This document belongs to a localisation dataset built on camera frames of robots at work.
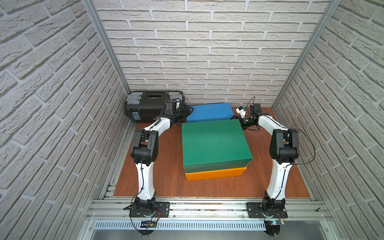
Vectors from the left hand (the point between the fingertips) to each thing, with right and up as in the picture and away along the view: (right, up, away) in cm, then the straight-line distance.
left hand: (193, 109), depth 98 cm
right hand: (+27, -10, +1) cm, 29 cm away
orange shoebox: (+13, -37, -19) cm, 44 cm away
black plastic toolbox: (-34, +2, -1) cm, 34 cm away
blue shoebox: (+12, -2, 0) cm, 12 cm away
